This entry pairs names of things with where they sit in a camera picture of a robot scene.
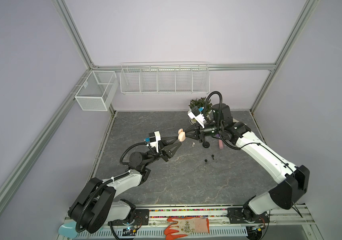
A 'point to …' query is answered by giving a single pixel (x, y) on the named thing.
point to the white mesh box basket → (98, 91)
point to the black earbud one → (212, 156)
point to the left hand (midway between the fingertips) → (180, 143)
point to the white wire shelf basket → (165, 78)
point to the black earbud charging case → (206, 144)
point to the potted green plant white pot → (200, 102)
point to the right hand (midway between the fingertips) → (182, 135)
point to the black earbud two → (205, 160)
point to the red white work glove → (187, 225)
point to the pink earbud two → (193, 143)
